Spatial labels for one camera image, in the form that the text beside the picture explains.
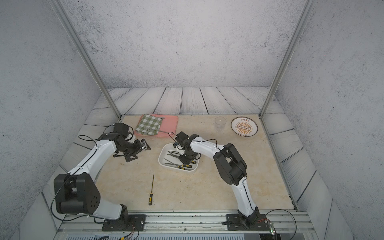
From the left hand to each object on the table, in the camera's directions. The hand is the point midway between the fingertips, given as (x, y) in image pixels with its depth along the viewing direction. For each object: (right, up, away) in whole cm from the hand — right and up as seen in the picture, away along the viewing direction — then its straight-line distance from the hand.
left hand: (146, 150), depth 86 cm
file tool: (+3, -23, -3) cm, 23 cm away
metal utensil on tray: (+3, +10, +28) cm, 30 cm away
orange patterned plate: (+64, +14, +29) cm, 72 cm away
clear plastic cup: (+45, +17, +25) cm, 55 cm away
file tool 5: (+26, -8, +7) cm, 29 cm away
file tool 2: (+13, -5, +12) cm, 18 cm away
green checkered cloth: (-8, +15, +29) cm, 34 cm away
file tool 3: (+21, -10, +6) cm, 24 cm away
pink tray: (+7, +13, +29) cm, 33 cm away
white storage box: (+10, -5, +12) cm, 17 cm away
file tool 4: (+19, -10, +6) cm, 22 cm away
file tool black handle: (+13, -5, +13) cm, 19 cm away
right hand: (+22, -8, +7) cm, 24 cm away
